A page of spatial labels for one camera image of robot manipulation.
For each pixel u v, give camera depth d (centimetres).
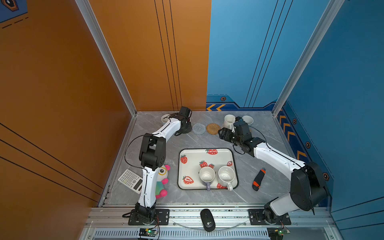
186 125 90
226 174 87
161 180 81
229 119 102
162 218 73
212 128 109
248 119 110
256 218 73
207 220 72
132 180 85
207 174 87
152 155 57
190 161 95
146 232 71
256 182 83
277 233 70
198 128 109
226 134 77
